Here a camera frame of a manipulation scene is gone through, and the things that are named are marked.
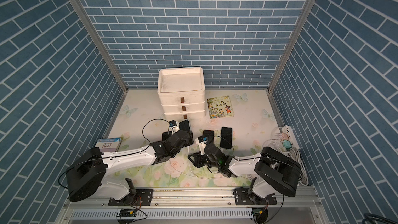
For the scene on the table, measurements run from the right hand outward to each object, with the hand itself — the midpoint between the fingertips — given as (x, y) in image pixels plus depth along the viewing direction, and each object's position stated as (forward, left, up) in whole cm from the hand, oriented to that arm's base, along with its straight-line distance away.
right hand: (190, 157), depth 81 cm
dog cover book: (+5, +50, -5) cm, 51 cm away
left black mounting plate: (-19, +20, -5) cm, 28 cm away
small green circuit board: (-25, +26, -8) cm, 37 cm away
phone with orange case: (+14, +18, -5) cm, 24 cm away
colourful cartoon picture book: (+41, -15, -6) cm, 44 cm away
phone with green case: (+12, +4, +12) cm, 17 cm away
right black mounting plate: (-15, -27, -5) cm, 32 cm away
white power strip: (+24, -58, -4) cm, 63 cm away
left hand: (+10, 0, +4) cm, 11 cm away
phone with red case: (+19, -9, -8) cm, 22 cm away
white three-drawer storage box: (+28, +7, +20) cm, 35 cm away
